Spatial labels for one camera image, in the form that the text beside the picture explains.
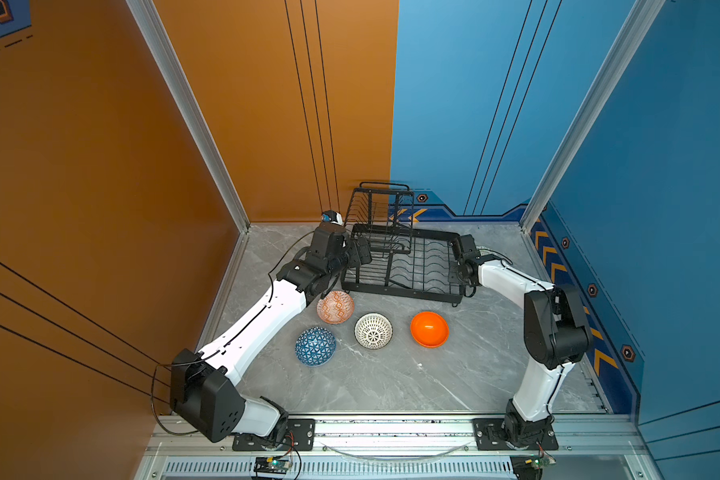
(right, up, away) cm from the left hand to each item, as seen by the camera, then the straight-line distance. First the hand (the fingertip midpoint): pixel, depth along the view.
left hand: (358, 242), depth 79 cm
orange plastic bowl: (+21, -26, +10) cm, 35 cm away
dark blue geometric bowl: (-13, -30, +8) cm, 34 cm away
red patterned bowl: (-8, -20, +15) cm, 27 cm away
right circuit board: (+41, -53, -9) cm, 68 cm away
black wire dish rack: (+16, -5, +29) cm, 34 cm away
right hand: (+33, -10, +20) cm, 40 cm away
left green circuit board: (-20, -53, -8) cm, 58 cm away
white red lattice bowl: (+4, -26, +10) cm, 29 cm away
